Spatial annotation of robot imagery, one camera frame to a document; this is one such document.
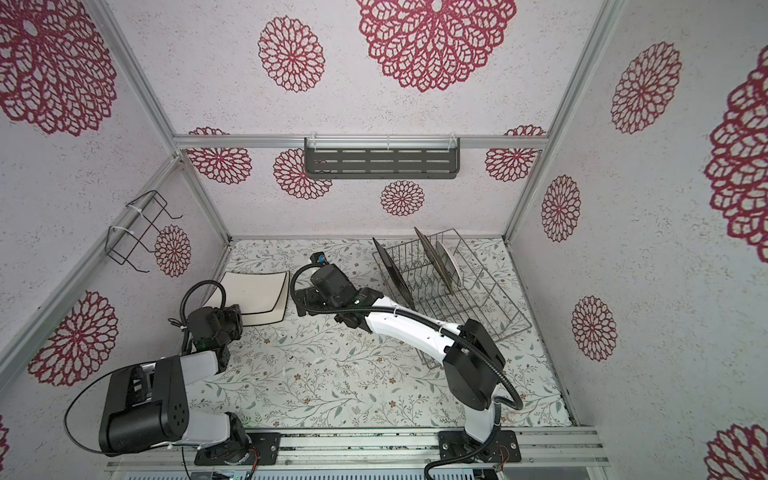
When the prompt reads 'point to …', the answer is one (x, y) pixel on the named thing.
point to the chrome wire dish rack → (480, 306)
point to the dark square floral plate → (396, 275)
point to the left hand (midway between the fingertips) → (240, 306)
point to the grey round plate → (450, 264)
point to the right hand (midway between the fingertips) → (307, 287)
